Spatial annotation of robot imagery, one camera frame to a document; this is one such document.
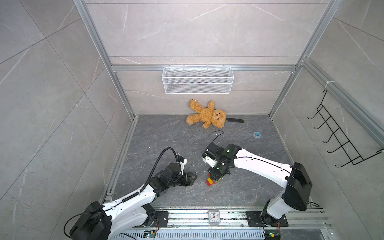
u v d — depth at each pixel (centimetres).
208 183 82
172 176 64
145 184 56
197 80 101
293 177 43
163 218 73
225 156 56
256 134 107
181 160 75
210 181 78
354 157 59
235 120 118
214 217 73
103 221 40
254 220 73
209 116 110
